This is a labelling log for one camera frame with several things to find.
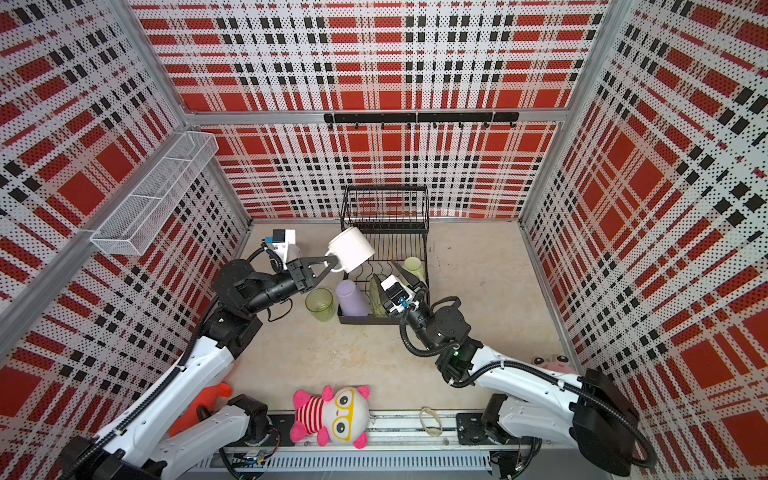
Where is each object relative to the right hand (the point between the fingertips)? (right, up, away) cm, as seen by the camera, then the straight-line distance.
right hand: (386, 268), depth 65 cm
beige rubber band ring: (+11, -41, +7) cm, 43 cm away
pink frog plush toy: (+46, -27, +15) cm, 56 cm away
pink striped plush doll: (-11, -35, +4) cm, 36 cm away
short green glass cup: (-23, -13, +30) cm, 40 cm away
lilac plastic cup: (-10, -11, +19) cm, 24 cm away
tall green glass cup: (-2, -7, -5) cm, 9 cm away
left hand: (-10, +1, -1) cm, 11 cm away
